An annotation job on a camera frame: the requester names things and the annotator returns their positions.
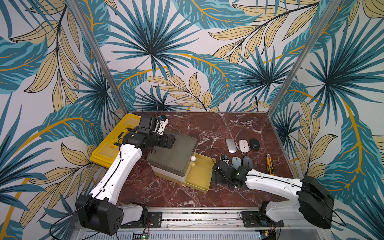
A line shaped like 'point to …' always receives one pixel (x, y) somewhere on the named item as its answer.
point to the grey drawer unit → (174, 163)
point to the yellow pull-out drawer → (199, 174)
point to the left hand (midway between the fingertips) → (166, 140)
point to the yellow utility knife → (270, 167)
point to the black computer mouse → (254, 144)
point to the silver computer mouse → (231, 145)
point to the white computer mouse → (243, 145)
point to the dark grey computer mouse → (247, 162)
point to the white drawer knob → (193, 158)
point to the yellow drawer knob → (193, 164)
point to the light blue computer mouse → (236, 162)
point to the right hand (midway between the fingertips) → (218, 176)
